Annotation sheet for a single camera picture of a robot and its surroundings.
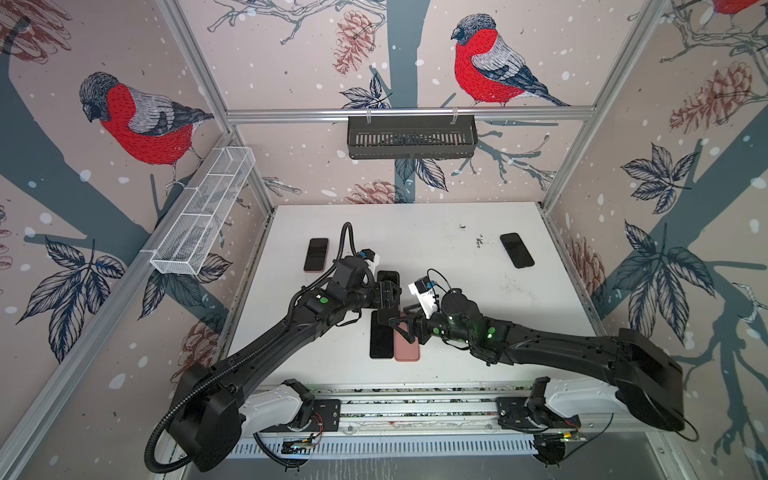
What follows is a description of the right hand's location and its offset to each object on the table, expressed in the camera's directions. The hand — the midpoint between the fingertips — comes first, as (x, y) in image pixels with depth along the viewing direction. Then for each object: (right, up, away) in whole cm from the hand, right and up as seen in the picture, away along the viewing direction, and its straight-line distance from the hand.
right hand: (394, 321), depth 75 cm
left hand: (0, +7, +2) cm, 8 cm away
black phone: (+45, +16, +32) cm, 58 cm away
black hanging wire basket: (+7, +57, +29) cm, 64 cm away
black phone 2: (-4, -8, +10) cm, 14 cm away
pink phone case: (+3, -12, +9) cm, 15 cm away
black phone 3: (-1, +11, +3) cm, 12 cm away
